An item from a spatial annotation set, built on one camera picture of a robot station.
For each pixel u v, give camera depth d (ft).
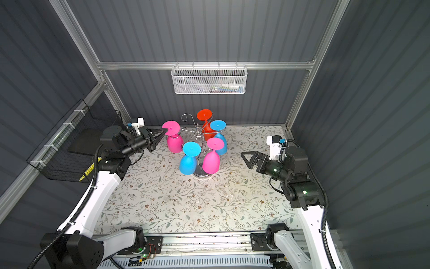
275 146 1.90
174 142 2.47
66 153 2.29
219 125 2.51
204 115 2.59
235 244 2.48
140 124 2.15
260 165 1.81
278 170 1.74
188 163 2.42
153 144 2.11
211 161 2.45
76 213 1.35
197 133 2.47
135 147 1.99
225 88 2.99
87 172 2.21
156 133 2.20
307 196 1.42
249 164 1.83
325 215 1.34
